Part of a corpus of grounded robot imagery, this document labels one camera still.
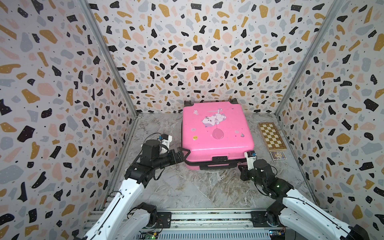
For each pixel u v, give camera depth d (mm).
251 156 716
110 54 864
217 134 816
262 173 606
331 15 739
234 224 732
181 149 662
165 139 669
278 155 971
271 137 1057
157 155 585
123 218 439
